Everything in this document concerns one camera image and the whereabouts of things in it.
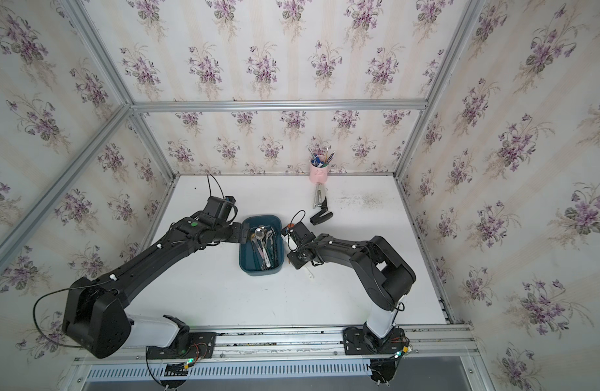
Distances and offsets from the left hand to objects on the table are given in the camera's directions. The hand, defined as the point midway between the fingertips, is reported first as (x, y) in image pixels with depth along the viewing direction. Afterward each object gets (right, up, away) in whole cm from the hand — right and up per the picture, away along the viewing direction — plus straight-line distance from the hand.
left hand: (243, 231), depth 84 cm
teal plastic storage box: (0, -12, +6) cm, 13 cm away
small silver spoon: (+4, -3, +11) cm, 12 cm away
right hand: (+20, -11, +9) cm, 24 cm away
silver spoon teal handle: (+2, -6, +10) cm, 11 cm away
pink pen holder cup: (+29, +23, +29) cm, 47 cm away
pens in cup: (+28, +29, +27) cm, 48 cm away
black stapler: (+27, +3, +17) cm, 32 cm away
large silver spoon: (+9, -3, +11) cm, 15 cm away
